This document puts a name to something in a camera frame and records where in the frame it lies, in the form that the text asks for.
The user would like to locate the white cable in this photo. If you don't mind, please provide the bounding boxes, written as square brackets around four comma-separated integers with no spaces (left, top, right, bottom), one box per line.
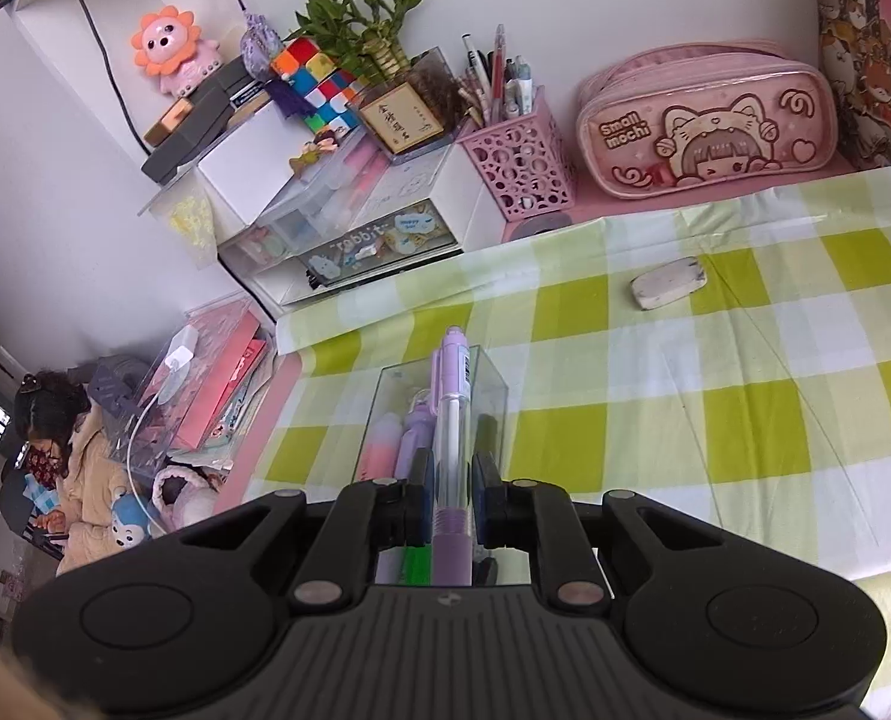
[122,375,172,511]

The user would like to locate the clear plastic tray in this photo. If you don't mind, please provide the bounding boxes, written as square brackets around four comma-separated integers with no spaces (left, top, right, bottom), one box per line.
[346,345,510,587]

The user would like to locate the pink lion toy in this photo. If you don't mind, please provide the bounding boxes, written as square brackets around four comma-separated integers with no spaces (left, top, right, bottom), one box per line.
[131,6,225,97]

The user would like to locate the yellow sticker sheet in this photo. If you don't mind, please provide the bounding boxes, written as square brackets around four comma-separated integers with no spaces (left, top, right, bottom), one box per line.
[139,180,225,271]

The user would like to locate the stack of booklets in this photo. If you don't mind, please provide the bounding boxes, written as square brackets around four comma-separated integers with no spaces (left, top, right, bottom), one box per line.
[167,349,289,473]

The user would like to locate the purple fabric sachet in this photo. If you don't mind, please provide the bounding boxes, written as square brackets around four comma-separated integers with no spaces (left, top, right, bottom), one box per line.
[239,11,274,80]

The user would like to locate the blue plush toy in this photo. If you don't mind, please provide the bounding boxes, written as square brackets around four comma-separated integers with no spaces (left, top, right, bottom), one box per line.
[107,490,154,550]

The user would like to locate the green highlighter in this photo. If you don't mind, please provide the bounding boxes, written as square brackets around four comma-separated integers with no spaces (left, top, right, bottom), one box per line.
[398,544,433,587]

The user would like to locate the lucky bamboo in glass vase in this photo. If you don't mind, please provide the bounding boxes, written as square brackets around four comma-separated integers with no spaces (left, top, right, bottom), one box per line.
[287,0,465,166]

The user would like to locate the bunch of pens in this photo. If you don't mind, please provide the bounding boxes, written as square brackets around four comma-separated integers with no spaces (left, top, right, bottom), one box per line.
[456,24,540,132]

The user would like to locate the white box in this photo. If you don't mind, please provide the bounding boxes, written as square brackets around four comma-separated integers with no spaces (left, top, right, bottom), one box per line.
[196,101,319,230]

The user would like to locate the white charger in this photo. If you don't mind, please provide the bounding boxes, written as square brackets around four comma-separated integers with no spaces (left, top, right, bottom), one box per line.
[158,345,199,380]

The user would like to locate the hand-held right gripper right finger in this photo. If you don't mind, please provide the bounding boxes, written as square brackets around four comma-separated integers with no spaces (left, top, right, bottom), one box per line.
[471,451,724,611]

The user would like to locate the dark grey box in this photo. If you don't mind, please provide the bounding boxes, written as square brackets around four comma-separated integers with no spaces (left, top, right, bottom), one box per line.
[141,56,255,187]

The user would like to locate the pink cartoon pencil case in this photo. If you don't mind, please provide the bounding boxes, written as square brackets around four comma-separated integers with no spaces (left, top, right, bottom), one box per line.
[574,37,840,200]

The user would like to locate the white drawer organizer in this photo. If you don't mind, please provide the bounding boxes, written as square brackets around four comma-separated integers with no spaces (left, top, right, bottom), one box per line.
[216,139,506,308]

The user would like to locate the purple cat pen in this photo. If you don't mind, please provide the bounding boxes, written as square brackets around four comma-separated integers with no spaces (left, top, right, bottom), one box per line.
[402,399,437,482]

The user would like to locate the pink cartoon book slipcase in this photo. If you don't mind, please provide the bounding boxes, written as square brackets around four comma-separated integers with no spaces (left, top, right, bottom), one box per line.
[811,0,891,170]

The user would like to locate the clear box of tape rolls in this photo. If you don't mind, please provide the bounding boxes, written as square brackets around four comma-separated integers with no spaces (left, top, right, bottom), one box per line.
[220,217,300,267]

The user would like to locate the brown wooden block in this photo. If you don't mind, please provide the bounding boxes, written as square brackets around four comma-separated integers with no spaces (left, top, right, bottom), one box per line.
[145,97,195,147]

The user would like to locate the pink perforated pen holder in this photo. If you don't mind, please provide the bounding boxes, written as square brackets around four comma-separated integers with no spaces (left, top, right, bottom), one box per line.
[456,86,577,222]

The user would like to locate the colourful puzzle cube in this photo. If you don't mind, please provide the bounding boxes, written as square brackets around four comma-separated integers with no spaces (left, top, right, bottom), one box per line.
[269,36,367,137]

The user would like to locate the small cartoon figurine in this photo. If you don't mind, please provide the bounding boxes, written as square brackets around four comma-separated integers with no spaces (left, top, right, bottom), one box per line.
[289,129,341,175]

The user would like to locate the purple clear pen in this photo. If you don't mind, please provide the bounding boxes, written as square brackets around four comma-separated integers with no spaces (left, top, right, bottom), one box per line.
[430,326,476,590]

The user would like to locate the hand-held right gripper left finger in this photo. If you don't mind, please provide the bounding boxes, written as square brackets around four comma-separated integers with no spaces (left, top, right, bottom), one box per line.
[179,450,437,612]

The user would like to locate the dark stand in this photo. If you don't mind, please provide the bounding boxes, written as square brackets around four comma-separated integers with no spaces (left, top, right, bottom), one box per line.
[85,356,154,421]

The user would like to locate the green checked tablecloth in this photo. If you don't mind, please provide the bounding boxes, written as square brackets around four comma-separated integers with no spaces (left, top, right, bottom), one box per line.
[212,161,891,720]

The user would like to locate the black cable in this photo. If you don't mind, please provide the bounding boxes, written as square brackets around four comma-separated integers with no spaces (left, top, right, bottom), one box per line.
[61,0,150,155]

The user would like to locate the pink plush earmuffs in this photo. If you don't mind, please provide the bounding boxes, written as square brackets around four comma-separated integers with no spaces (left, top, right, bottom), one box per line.
[149,463,225,530]

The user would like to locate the white eraser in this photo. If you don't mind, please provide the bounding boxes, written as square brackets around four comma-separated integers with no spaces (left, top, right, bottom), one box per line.
[629,256,709,312]

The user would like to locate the clear storage box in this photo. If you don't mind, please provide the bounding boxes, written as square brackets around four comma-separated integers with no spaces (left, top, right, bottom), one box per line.
[265,127,397,241]

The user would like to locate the pink highlighter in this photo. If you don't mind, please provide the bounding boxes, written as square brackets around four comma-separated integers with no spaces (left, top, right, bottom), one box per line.
[368,411,407,482]

